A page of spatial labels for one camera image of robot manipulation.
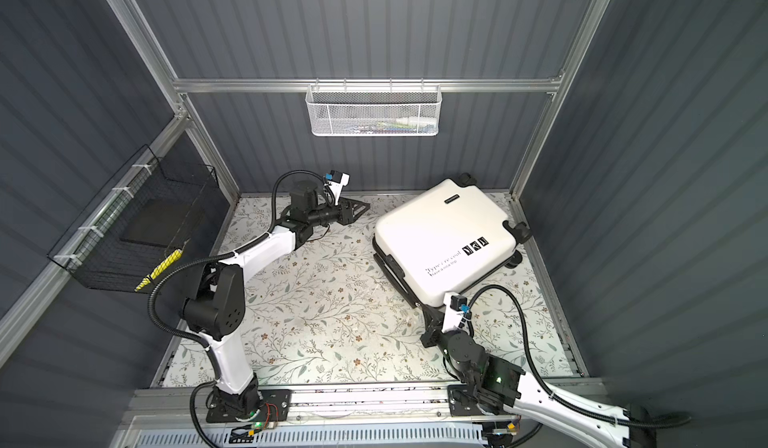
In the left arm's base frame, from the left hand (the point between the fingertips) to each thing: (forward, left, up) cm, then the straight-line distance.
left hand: (365, 203), depth 87 cm
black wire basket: (-16, +57, +6) cm, 59 cm away
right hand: (-29, -15, -11) cm, 35 cm away
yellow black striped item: (-18, +47, +2) cm, 50 cm away
